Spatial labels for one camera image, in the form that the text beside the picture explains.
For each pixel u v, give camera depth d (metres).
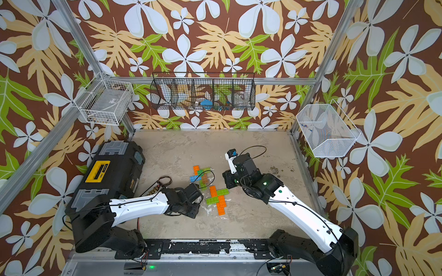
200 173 0.95
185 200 0.65
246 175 0.54
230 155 0.64
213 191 0.91
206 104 0.93
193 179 0.96
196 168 1.01
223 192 0.91
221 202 0.86
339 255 0.37
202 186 0.92
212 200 0.87
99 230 0.42
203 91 0.98
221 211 0.85
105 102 0.86
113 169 0.80
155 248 0.74
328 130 0.84
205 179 0.95
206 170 0.73
